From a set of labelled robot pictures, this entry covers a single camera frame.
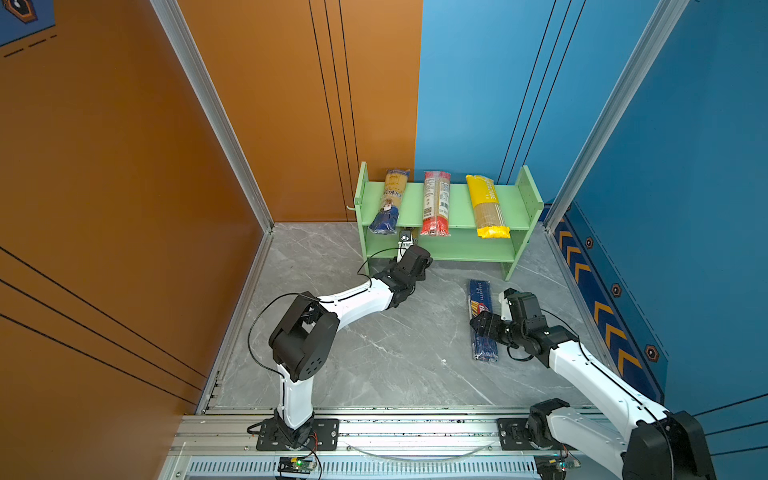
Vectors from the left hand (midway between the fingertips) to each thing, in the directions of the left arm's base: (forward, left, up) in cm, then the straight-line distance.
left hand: (414, 255), depth 92 cm
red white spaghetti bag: (+14, -7, +15) cm, 22 cm away
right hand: (-20, -19, -8) cm, 28 cm away
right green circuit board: (-51, -35, -15) cm, 63 cm away
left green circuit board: (-52, +29, -17) cm, 62 cm away
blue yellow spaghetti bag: (-1, +8, +16) cm, 18 cm away
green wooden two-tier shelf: (+10, -32, +12) cm, 35 cm away
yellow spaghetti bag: (+1, -20, +16) cm, 25 cm away
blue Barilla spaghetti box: (-9, -22, -12) cm, 26 cm away
